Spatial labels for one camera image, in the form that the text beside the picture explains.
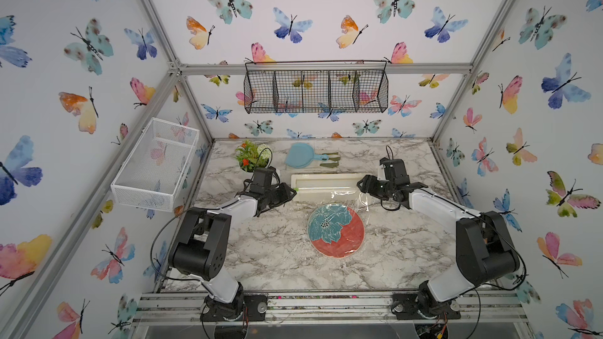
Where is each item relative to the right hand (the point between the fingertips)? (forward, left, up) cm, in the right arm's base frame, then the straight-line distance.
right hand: (365, 182), depth 91 cm
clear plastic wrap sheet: (-5, +1, -7) cm, 9 cm away
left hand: (-3, +26, -3) cm, 26 cm away
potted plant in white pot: (+7, +45, +5) cm, 46 cm away
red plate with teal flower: (-16, +11, -10) cm, 22 cm away
